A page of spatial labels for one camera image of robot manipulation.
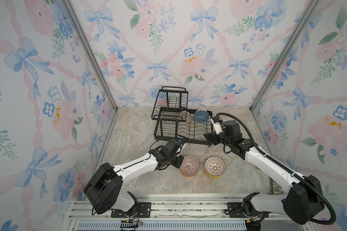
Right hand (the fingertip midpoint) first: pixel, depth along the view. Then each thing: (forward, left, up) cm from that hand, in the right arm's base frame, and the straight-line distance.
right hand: (212, 130), depth 84 cm
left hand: (-13, +17, -10) cm, 24 cm away
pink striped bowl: (-16, +12, -15) cm, 25 cm away
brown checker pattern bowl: (+5, +15, +5) cm, 16 cm away
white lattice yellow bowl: (-16, -2, -15) cm, 22 cm away
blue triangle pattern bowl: (+26, +2, -16) cm, 30 cm away
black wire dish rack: (+7, +23, +1) cm, 24 cm away
